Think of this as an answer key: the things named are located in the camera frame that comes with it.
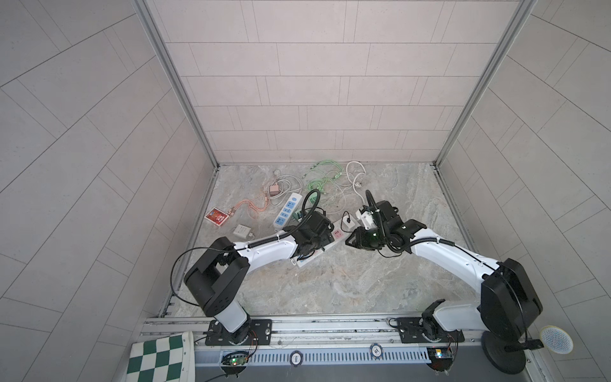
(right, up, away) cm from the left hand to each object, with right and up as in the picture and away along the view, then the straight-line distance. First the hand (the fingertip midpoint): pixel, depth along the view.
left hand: (330, 239), depth 89 cm
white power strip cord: (+11, +22, +19) cm, 31 cm away
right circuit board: (+31, -29, -20) cm, 48 cm away
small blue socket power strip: (-17, +9, +8) cm, 21 cm away
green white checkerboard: (-47, -28, -23) cm, 59 cm away
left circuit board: (-28, -29, -24) cm, 46 cm away
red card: (-46, +8, +7) cm, 47 cm away
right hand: (+6, +1, -8) cm, 10 cm away
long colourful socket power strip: (+4, +1, 0) cm, 4 cm away
